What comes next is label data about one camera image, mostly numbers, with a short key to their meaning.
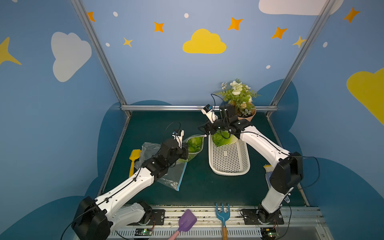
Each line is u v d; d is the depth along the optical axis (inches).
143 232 27.8
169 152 22.2
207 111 28.3
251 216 28.9
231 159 37.7
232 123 25.0
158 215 29.6
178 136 25.8
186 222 28.5
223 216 29.1
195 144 35.8
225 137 29.1
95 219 14.9
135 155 37.5
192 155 32.1
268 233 28.1
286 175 18.5
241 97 36.7
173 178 33.9
